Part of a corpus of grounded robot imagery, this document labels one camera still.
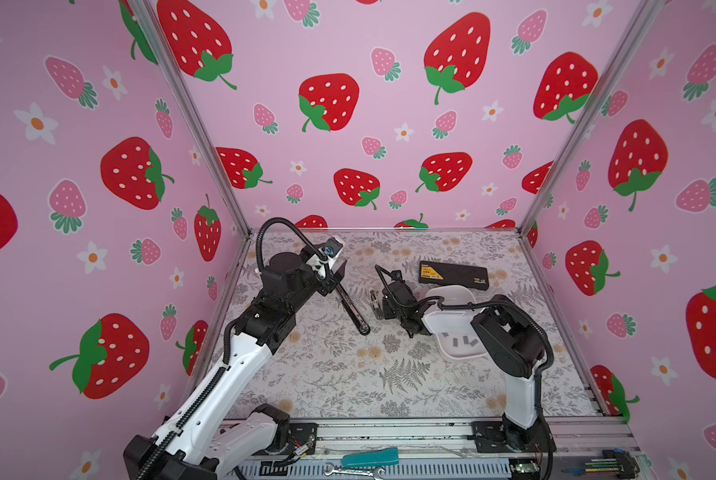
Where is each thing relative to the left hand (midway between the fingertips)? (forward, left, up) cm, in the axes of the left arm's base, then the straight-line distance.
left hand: (331, 249), depth 70 cm
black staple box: (+18, -39, -33) cm, 55 cm away
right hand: (+6, -15, -32) cm, 36 cm away
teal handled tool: (-38, -12, -33) cm, 52 cm away
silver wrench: (-40, 0, -34) cm, 53 cm away
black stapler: (+2, -4, -32) cm, 32 cm away
